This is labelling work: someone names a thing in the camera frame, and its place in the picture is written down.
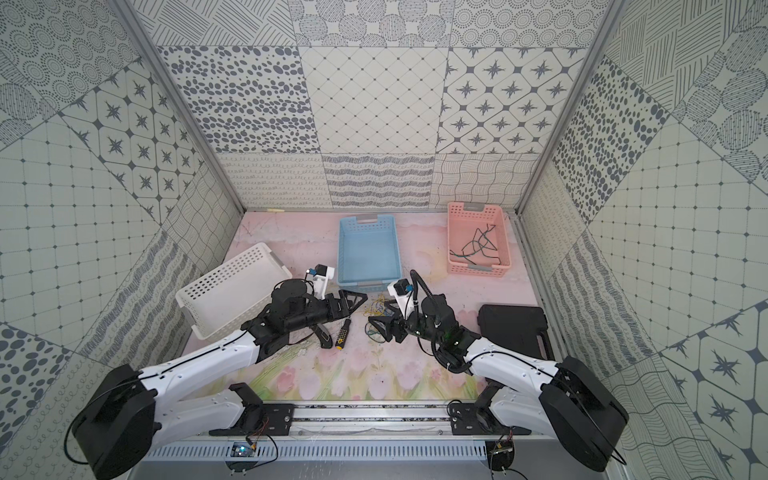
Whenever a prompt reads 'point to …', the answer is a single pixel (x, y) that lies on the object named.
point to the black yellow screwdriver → (342, 334)
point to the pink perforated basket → (463, 219)
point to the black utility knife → (324, 337)
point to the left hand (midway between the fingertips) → (366, 306)
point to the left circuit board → (241, 449)
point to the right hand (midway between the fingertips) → (381, 312)
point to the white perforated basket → (228, 298)
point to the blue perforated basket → (368, 256)
